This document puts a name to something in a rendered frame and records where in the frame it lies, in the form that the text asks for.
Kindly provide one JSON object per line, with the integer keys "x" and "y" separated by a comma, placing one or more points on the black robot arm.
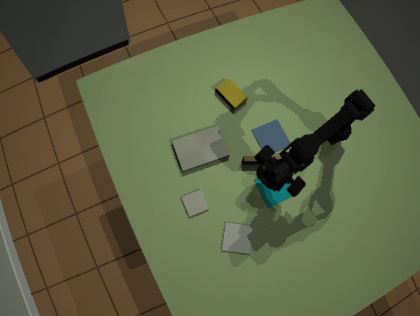
{"x": 357, "y": 106}

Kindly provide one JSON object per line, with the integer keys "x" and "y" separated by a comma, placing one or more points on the brown wooden bar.
{"x": 250, "y": 160}

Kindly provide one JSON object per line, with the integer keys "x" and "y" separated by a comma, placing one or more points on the yellow rectangular block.
{"x": 231, "y": 94}

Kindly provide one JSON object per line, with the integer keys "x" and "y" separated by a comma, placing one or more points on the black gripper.
{"x": 296, "y": 185}

